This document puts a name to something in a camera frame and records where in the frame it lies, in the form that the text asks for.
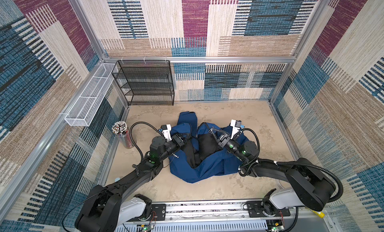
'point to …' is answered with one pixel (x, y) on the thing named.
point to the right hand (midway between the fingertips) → (209, 131)
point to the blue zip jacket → (203, 154)
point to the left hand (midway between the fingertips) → (189, 133)
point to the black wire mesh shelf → (145, 82)
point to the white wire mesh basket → (84, 109)
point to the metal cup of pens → (121, 129)
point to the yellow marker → (319, 214)
